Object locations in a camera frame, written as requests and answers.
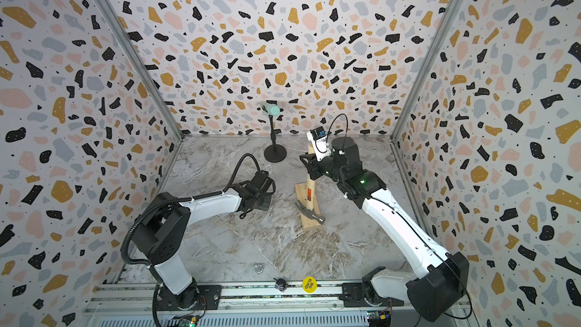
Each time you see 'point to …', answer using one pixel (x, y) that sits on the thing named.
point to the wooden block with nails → (301, 191)
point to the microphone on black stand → (274, 153)
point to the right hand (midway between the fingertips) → (307, 155)
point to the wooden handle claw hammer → (309, 210)
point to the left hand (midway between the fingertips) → (270, 198)
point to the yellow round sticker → (309, 284)
